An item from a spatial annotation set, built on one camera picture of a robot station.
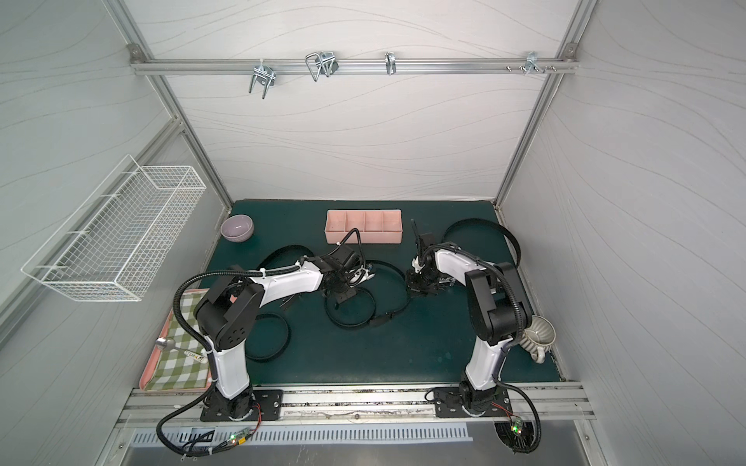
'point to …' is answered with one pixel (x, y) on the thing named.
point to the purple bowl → (237, 228)
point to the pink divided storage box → (375, 226)
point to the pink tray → (157, 351)
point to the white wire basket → (116, 244)
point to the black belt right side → (492, 223)
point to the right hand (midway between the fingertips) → (411, 292)
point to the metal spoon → (169, 344)
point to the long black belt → (379, 321)
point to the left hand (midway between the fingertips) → (350, 286)
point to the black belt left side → (262, 262)
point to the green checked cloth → (173, 369)
